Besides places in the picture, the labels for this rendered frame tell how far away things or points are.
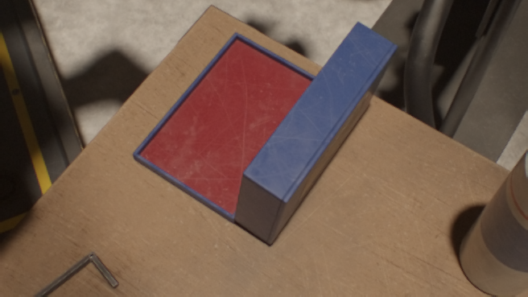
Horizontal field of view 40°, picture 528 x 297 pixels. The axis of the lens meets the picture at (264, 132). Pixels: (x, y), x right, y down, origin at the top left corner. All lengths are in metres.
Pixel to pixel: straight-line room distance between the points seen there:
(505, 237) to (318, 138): 0.15
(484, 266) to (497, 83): 0.73
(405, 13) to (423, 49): 0.54
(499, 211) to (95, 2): 0.99
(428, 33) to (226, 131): 0.26
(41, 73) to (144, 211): 0.32
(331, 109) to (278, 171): 0.06
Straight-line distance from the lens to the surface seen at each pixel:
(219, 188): 0.63
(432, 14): 0.80
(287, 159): 0.51
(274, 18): 1.31
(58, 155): 0.85
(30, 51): 0.93
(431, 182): 0.65
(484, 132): 1.24
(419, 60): 0.80
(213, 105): 0.67
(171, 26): 1.31
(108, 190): 0.65
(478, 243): 0.58
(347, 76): 0.55
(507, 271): 0.57
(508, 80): 1.30
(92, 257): 0.62
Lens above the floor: 1.05
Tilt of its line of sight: 62 degrees down
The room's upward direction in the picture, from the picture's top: straight up
